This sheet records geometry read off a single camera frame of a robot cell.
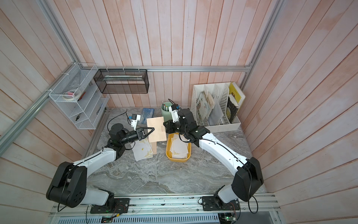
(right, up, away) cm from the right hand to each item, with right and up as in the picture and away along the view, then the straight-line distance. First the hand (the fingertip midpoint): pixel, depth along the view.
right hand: (163, 123), depth 77 cm
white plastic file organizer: (+43, +24, +29) cm, 57 cm away
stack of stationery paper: (+10, -18, +20) cm, 29 cm away
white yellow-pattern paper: (-11, -17, +19) cm, 28 cm away
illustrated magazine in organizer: (+28, +12, +19) cm, 36 cm away
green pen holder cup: (-1, +8, +23) cm, 25 cm away
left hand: (-5, -5, +1) cm, 7 cm away
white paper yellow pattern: (-17, -19, +18) cm, 31 cm away
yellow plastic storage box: (+2, -17, +16) cm, 23 cm away
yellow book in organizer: (+50, +20, +16) cm, 56 cm away
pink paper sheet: (-2, -6, 0) cm, 6 cm away
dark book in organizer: (+47, +9, +20) cm, 52 cm away
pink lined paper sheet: (-8, -16, +20) cm, 27 cm away
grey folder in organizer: (+37, +6, +20) cm, 42 cm away
